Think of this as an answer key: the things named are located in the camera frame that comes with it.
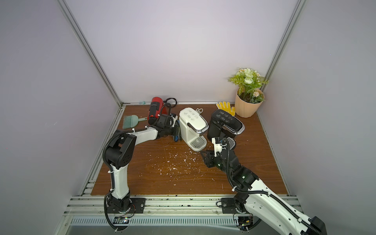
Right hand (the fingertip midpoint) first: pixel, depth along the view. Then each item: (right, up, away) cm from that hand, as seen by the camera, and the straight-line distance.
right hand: (202, 151), depth 74 cm
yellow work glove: (+23, +26, +44) cm, 56 cm away
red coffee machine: (-28, +24, +19) cm, 42 cm away
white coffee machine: (-5, +13, +5) cm, 15 cm away
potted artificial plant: (+36, +34, +30) cm, 58 cm away
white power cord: (0, +23, +39) cm, 45 cm away
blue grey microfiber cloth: (-16, +4, +23) cm, 29 cm away
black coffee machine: (+12, +14, +5) cm, 19 cm away
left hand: (-13, +9, +26) cm, 30 cm away
